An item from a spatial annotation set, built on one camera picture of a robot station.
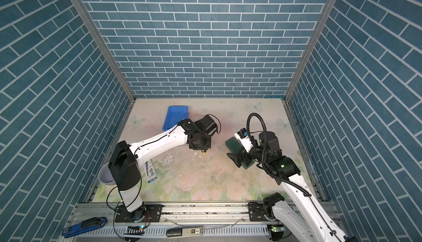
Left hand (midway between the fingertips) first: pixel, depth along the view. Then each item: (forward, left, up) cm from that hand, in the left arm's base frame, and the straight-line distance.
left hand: (211, 149), depth 83 cm
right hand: (-4, -12, +9) cm, 16 cm away
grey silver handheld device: (-34, +12, -6) cm, 37 cm away
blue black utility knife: (-32, +51, -7) cm, 61 cm away
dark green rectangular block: (+7, -13, -11) cm, 18 cm away
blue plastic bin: (+31, +26, -11) cm, 42 cm away
